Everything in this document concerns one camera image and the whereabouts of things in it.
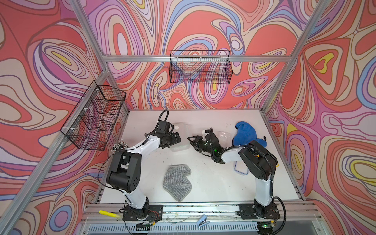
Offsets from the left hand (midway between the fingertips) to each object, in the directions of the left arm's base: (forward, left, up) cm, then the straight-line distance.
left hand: (177, 140), depth 94 cm
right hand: (-2, -7, 0) cm, 7 cm away
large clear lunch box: (+9, -4, 0) cm, 9 cm away
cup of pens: (-10, +31, +10) cm, 34 cm away
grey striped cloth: (-26, 0, -3) cm, 27 cm away
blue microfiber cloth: (+8, -47, -3) cm, 48 cm away
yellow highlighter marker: (-40, +33, -8) cm, 53 cm away
